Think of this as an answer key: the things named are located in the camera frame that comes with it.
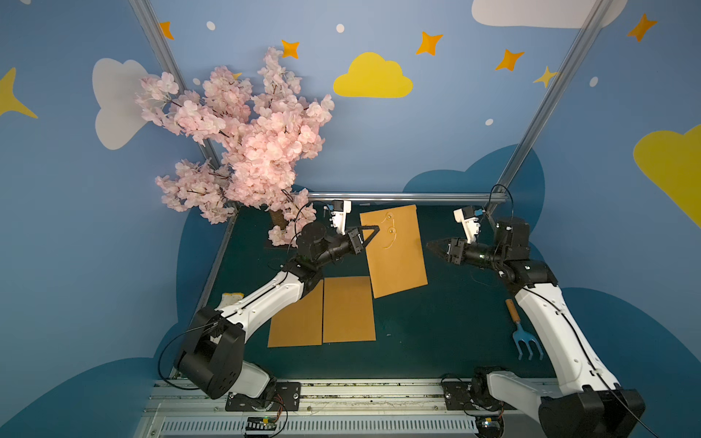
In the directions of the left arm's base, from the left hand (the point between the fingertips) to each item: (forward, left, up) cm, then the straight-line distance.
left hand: (381, 226), depth 72 cm
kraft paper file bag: (-4, -4, -6) cm, 8 cm away
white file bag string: (+1, -3, -2) cm, 4 cm away
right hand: (-3, -15, -3) cm, 16 cm away
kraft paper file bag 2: (-10, +9, -32) cm, 35 cm away
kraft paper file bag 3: (-15, +25, -33) cm, 44 cm away
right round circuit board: (-41, -31, -35) cm, 62 cm away
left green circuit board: (-42, +31, -36) cm, 63 cm away
